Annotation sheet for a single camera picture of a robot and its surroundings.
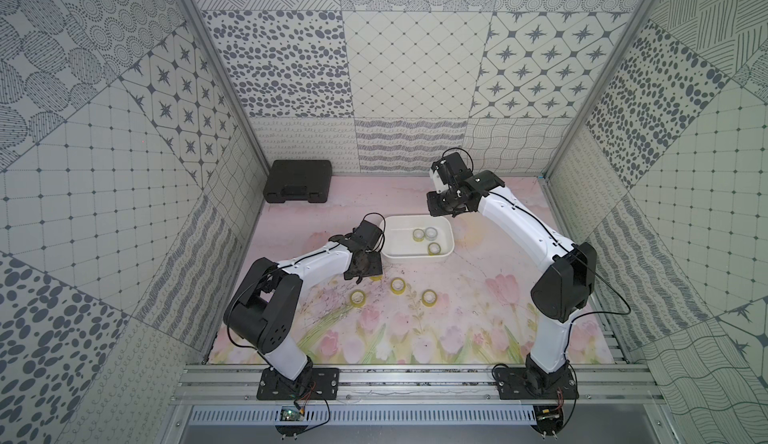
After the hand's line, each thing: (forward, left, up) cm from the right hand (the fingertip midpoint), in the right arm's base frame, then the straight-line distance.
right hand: (436, 210), depth 86 cm
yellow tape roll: (-2, -1, -19) cm, 19 cm away
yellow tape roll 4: (-20, +23, -19) cm, 35 cm away
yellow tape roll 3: (-16, +11, -18) cm, 27 cm away
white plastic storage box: (+2, +4, -18) cm, 19 cm away
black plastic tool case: (+28, +51, -15) cm, 60 cm away
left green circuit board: (-48, +37, -20) cm, 64 cm away
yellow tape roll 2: (-19, +2, -19) cm, 27 cm away
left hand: (-10, +20, -15) cm, 27 cm away
